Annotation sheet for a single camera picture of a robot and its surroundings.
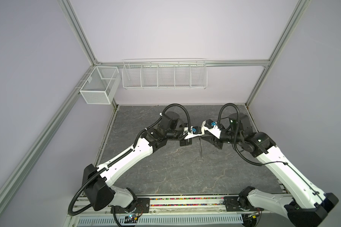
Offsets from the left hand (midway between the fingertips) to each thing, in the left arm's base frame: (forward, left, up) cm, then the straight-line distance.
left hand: (199, 133), depth 68 cm
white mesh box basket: (+51, +62, -6) cm, 81 cm away
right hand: (+1, -3, -1) cm, 3 cm away
